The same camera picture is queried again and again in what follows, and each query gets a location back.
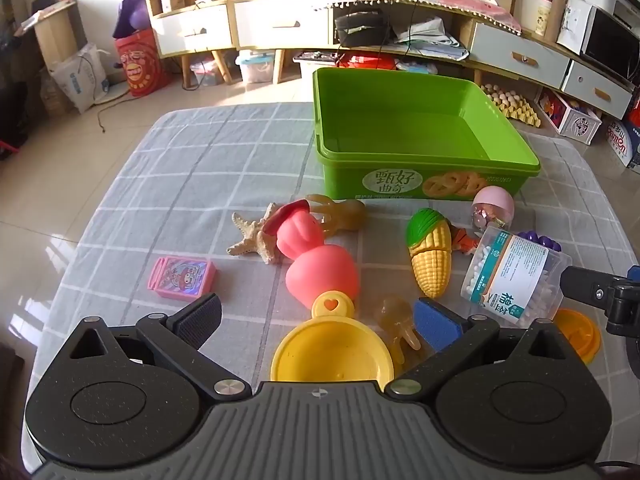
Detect white crate with toys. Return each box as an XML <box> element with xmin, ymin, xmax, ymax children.
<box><xmin>537</xmin><ymin>87</ymin><xmax>603</xmax><ymax>147</ymax></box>

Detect black microwave oven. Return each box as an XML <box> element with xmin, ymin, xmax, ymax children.
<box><xmin>580</xmin><ymin>5</ymin><xmax>640</xmax><ymax>92</ymax></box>

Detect tall paper cup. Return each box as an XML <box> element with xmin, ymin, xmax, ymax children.
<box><xmin>534</xmin><ymin>0</ymin><xmax>557</xmax><ymax>37</ymax></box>

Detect yellow plastic toy cup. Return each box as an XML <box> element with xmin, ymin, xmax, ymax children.
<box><xmin>270</xmin><ymin>291</ymin><xmax>396</xmax><ymax>392</ymax></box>

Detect purple toy grapes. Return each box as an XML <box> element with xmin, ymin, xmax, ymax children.
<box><xmin>515</xmin><ymin>230</ymin><xmax>563</xmax><ymax>253</ymax></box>

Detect small orange toy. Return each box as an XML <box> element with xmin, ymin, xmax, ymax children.
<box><xmin>449</xmin><ymin>222</ymin><xmax>483</xmax><ymax>257</ymax></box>

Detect wooden shelf cabinet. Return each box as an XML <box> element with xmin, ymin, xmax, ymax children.
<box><xmin>142</xmin><ymin>0</ymin><xmax>333</xmax><ymax>86</ymax></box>

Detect yellow toy corn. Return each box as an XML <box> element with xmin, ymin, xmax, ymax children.
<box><xmin>405</xmin><ymin>208</ymin><xmax>454</xmax><ymax>299</ymax></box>

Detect blue and white carton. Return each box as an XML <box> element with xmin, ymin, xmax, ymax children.
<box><xmin>602</xmin><ymin>120</ymin><xmax>640</xmax><ymax>171</ymax></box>

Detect clear bin with blue lid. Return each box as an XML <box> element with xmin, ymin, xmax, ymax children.
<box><xmin>235</xmin><ymin>50</ymin><xmax>276</xmax><ymax>84</ymax></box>

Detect purple plush object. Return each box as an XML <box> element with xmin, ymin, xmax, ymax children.
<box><xmin>112</xmin><ymin>0</ymin><xmax>151</xmax><ymax>40</ymax></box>

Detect amber translucent octopus toy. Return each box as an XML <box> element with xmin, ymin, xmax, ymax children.
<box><xmin>306</xmin><ymin>194</ymin><xmax>367</xmax><ymax>236</ymax></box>
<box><xmin>375</xmin><ymin>297</ymin><xmax>426</xmax><ymax>366</ymax></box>

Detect white storage bin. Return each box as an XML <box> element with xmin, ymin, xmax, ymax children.
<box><xmin>294</xmin><ymin>51</ymin><xmax>341</xmax><ymax>81</ymax></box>

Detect wooden side shelf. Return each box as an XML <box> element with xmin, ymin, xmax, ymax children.
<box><xmin>0</xmin><ymin>0</ymin><xmax>78</xmax><ymax>68</ymax></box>

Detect egg tray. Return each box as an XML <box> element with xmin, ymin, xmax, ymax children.
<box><xmin>480</xmin><ymin>82</ymin><xmax>542</xmax><ymax>128</ymax></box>

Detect green plastic storage box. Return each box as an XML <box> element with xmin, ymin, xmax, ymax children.
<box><xmin>312</xmin><ymin>67</ymin><xmax>542</xmax><ymax>202</ymax></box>

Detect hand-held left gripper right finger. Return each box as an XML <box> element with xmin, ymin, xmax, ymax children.
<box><xmin>384</xmin><ymin>297</ymin><xmax>573</xmax><ymax>403</ymax></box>

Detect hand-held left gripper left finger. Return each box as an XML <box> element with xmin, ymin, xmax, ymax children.
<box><xmin>67</xmin><ymin>294</ymin><xmax>252</xmax><ymax>402</ymax></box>

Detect pink rounded rubber toy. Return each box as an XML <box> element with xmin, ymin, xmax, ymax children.
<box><xmin>285</xmin><ymin>245</ymin><xmax>361</xmax><ymax>308</ymax></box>

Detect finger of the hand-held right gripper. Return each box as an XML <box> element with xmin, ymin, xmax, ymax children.
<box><xmin>559</xmin><ymin>265</ymin><xmax>640</xmax><ymax>336</ymax></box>

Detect red flat box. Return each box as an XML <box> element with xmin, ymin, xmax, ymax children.
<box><xmin>340</xmin><ymin>55</ymin><xmax>398</xmax><ymax>71</ymax></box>

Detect black bag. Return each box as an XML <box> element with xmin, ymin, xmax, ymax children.
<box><xmin>334</xmin><ymin>11</ymin><xmax>391</xmax><ymax>47</ymax></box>

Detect white plastic bag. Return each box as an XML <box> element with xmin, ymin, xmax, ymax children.
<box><xmin>47</xmin><ymin>42</ymin><xmax>111</xmax><ymax>115</ymax></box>

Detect red paper bag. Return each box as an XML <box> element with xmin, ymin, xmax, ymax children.
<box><xmin>114</xmin><ymin>30</ymin><xmax>168</xmax><ymax>98</ymax></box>

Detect white paper sheet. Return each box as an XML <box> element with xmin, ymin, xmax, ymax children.
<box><xmin>556</xmin><ymin>0</ymin><xmax>593</xmax><ymax>51</ymax></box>

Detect clear bin with colourful contents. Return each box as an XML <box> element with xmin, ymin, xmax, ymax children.
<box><xmin>397</xmin><ymin>60</ymin><xmax>438</xmax><ymax>76</ymax></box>

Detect pink cartoon eraser box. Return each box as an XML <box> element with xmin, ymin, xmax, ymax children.
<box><xmin>147</xmin><ymin>256</ymin><xmax>217</xmax><ymax>302</ymax></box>

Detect small clear storage bin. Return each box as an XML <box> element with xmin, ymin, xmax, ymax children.
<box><xmin>190</xmin><ymin>57</ymin><xmax>226</xmax><ymax>87</ymax></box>

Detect pink toy with red cap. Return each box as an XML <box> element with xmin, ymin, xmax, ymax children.
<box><xmin>263</xmin><ymin>199</ymin><xmax>326</xmax><ymax>261</ymax></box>

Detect pile of white papers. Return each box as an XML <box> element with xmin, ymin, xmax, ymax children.
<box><xmin>392</xmin><ymin>16</ymin><xmax>471</xmax><ymax>61</ymax></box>

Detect orange plastic lid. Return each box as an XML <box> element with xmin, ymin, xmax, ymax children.
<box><xmin>552</xmin><ymin>308</ymin><xmax>601</xmax><ymax>365</ymax></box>

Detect grey checked tablecloth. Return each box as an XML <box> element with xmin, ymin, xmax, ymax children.
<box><xmin>22</xmin><ymin>101</ymin><xmax>640</xmax><ymax>466</ymax></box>

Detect clear cotton swab jar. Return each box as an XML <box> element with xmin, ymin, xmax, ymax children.
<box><xmin>460</xmin><ymin>225</ymin><xmax>572</xmax><ymax>328</ymax></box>

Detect beige starfish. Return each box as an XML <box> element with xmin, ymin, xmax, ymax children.
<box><xmin>226</xmin><ymin>202</ymin><xmax>286</xmax><ymax>264</ymax></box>

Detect pink capsule egg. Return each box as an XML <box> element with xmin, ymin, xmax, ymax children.
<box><xmin>471</xmin><ymin>186</ymin><xmax>516</xmax><ymax>235</ymax></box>

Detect low wooden drawer cabinet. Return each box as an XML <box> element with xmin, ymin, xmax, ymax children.
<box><xmin>330</xmin><ymin>0</ymin><xmax>636</xmax><ymax>121</ymax></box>

